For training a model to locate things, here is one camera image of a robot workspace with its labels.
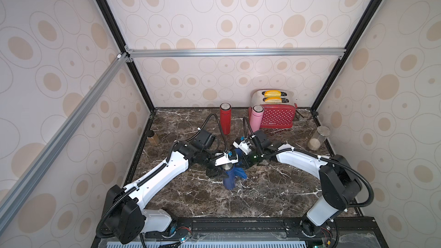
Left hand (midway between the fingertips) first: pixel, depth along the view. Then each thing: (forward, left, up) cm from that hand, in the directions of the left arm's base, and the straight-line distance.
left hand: (229, 166), depth 74 cm
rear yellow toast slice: (+45, -26, +3) cm, 52 cm away
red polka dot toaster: (+35, -28, -5) cm, 45 cm away
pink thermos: (+29, -15, 0) cm, 32 cm away
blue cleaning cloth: (+1, -5, -8) cm, 9 cm away
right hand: (+3, -3, -9) cm, 10 cm away
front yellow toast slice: (+39, -25, +3) cm, 47 cm away
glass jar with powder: (+21, -49, -7) cm, 54 cm away
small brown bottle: (+22, +42, -12) cm, 48 cm away
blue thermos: (-3, 0, -9) cm, 9 cm away
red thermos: (+32, +2, -4) cm, 33 cm away
